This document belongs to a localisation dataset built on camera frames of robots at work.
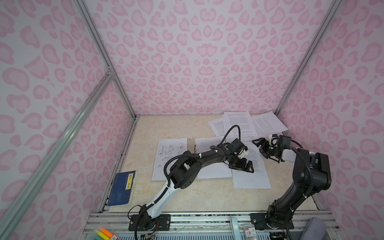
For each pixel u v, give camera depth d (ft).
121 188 2.75
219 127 3.73
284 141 2.58
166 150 3.30
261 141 2.95
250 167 2.63
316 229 2.26
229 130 2.57
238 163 2.64
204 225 2.40
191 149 3.23
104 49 2.75
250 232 2.25
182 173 1.91
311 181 1.56
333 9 2.30
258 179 2.89
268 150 2.88
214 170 2.92
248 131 3.63
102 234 2.29
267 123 3.75
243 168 2.59
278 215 2.09
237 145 2.49
